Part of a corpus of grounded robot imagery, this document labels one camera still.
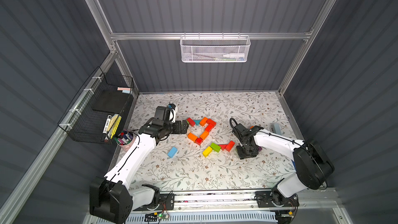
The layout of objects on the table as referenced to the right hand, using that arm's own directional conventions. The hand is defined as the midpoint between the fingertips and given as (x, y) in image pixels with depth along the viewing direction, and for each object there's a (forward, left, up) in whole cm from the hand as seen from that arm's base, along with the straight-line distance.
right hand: (245, 156), depth 86 cm
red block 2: (+7, +8, -1) cm, 10 cm away
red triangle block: (+6, +12, +1) cm, 14 cm away
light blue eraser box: (+16, -22, +3) cm, 27 cm away
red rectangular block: (+22, +18, 0) cm, 29 cm away
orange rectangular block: (+24, +24, 0) cm, 34 cm away
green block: (+5, +16, +1) cm, 17 cm away
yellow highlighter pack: (+6, +64, +26) cm, 70 cm away
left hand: (+10, +36, +16) cm, 41 cm away
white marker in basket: (+50, +5, +32) cm, 59 cm away
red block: (+23, +32, 0) cm, 40 cm away
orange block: (+13, +31, -2) cm, 33 cm away
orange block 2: (+14, +23, -1) cm, 27 cm away
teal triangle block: (+23, +28, 0) cm, 36 cm away
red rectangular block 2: (+19, +20, 0) cm, 28 cm away
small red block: (+10, +27, -1) cm, 28 cm away
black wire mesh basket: (+8, +75, +27) cm, 80 cm away
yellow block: (+2, +22, 0) cm, 22 cm away
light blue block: (+2, +42, 0) cm, 42 cm away
